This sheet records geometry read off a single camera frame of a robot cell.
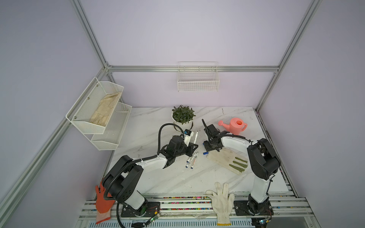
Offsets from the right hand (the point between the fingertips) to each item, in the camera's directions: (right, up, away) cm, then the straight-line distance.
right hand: (207, 145), depth 96 cm
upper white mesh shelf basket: (-67, +21, -20) cm, 73 cm away
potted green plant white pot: (-17, +20, -1) cm, 26 cm away
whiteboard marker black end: (-9, +7, -13) cm, 17 cm away
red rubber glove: (-59, -28, -22) cm, 69 cm away
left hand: (-8, +2, -11) cm, 14 cm away
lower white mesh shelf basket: (-56, +7, -22) cm, 60 cm away
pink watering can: (+19, +13, -1) cm, 23 cm away
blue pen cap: (-2, -5, -2) cm, 5 cm away
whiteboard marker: (-11, -7, -5) cm, 15 cm away
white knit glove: (+5, -28, -20) cm, 35 cm away
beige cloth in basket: (-61, +21, -18) cm, 68 cm away
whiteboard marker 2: (-14, -11, -8) cm, 20 cm away
